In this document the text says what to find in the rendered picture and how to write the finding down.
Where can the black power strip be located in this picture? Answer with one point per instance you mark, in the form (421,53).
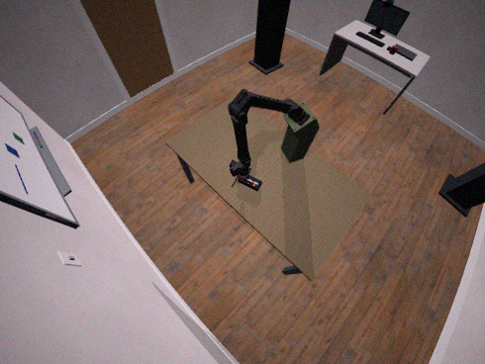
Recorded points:
(250,182)

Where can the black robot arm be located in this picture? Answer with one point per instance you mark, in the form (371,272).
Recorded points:
(238,109)

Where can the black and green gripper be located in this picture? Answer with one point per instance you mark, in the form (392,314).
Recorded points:
(244,174)

